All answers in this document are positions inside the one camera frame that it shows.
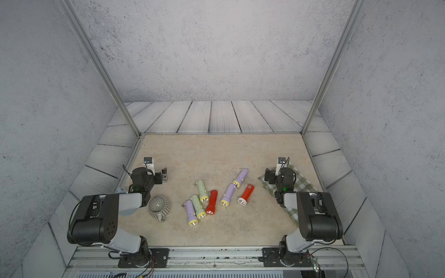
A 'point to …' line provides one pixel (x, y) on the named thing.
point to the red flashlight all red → (211, 208)
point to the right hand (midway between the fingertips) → (278, 167)
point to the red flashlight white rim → (247, 191)
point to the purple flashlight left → (192, 219)
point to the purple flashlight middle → (225, 200)
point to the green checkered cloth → (302, 184)
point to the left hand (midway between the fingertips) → (159, 168)
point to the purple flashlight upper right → (236, 183)
